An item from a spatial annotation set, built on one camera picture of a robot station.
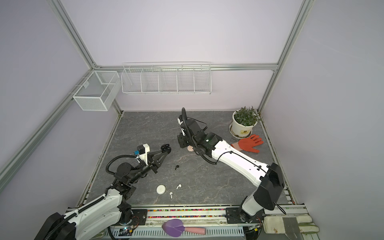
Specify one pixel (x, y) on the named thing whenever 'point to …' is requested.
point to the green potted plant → (248, 116)
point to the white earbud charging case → (161, 189)
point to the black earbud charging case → (165, 148)
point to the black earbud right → (177, 166)
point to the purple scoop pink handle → (175, 228)
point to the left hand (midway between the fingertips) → (166, 153)
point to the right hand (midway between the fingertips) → (181, 135)
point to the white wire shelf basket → (191, 79)
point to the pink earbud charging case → (190, 148)
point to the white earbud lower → (171, 193)
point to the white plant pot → (239, 131)
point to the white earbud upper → (179, 185)
